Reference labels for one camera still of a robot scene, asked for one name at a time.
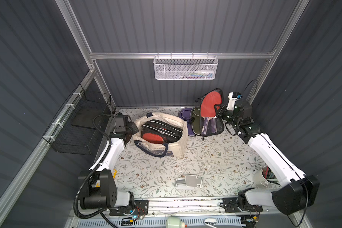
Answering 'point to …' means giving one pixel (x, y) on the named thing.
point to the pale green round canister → (174, 222)
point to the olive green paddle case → (195, 114)
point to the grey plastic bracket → (189, 181)
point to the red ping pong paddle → (211, 102)
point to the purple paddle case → (185, 113)
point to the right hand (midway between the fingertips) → (218, 105)
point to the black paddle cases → (158, 131)
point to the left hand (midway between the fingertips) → (134, 126)
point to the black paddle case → (213, 125)
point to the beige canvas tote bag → (176, 148)
